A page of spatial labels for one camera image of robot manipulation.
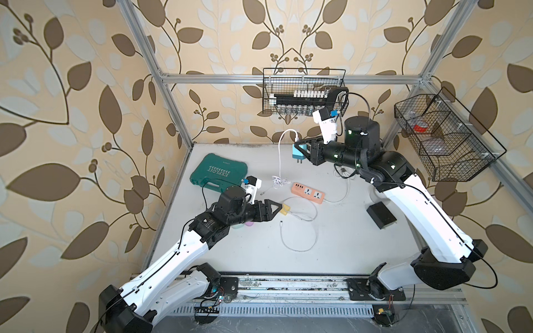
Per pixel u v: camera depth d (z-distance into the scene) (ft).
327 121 1.66
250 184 2.14
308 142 1.78
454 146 2.37
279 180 2.53
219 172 3.36
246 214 1.99
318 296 2.42
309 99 2.76
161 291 1.35
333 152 1.67
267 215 2.04
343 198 3.25
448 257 1.27
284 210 2.99
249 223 2.12
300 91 2.64
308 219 2.94
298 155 1.94
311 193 3.18
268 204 2.08
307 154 1.87
